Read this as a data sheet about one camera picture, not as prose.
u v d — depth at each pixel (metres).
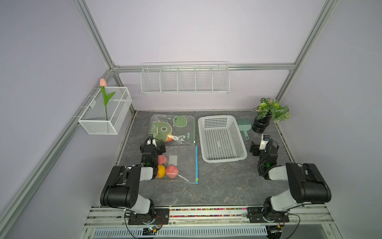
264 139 0.80
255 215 0.73
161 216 0.73
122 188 0.45
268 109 0.87
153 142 0.82
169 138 0.99
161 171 0.84
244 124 1.12
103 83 0.79
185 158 0.93
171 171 0.83
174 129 1.06
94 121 0.67
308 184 0.45
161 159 0.87
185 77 0.99
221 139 1.03
